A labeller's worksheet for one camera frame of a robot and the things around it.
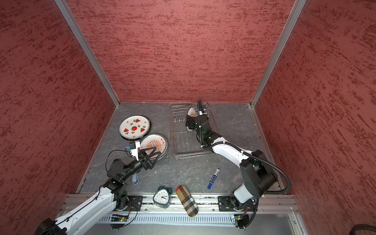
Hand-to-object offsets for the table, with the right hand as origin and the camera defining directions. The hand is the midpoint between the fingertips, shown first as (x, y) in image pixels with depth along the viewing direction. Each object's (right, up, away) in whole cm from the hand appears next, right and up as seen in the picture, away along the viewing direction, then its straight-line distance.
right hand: (191, 118), depth 86 cm
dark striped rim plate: (-41, -7, +17) cm, 45 cm away
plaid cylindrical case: (-2, -42, -13) cm, 44 cm away
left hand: (-17, -18, -11) cm, 27 cm away
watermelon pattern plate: (-41, -7, +16) cm, 45 cm away
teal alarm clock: (-15, -40, -13) cm, 44 cm away
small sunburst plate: (-25, -15, +9) cm, 30 cm away
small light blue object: (-31, -34, -7) cm, 46 cm away
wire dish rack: (-4, -17, +11) cm, 20 cm away
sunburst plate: (0, +5, +15) cm, 16 cm away
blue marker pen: (+14, -33, -3) cm, 36 cm away
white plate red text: (-25, -15, +9) cm, 30 cm away
